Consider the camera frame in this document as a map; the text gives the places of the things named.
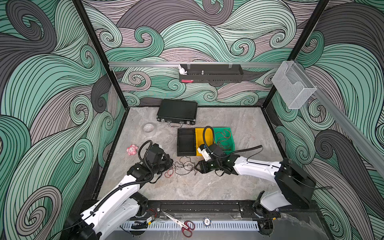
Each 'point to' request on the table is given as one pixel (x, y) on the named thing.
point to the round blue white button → (207, 221)
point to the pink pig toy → (132, 149)
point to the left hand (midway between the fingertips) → (174, 159)
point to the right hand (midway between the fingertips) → (197, 167)
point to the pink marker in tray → (187, 81)
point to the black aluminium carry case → (176, 112)
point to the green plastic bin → (230, 140)
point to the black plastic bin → (186, 142)
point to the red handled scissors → (187, 226)
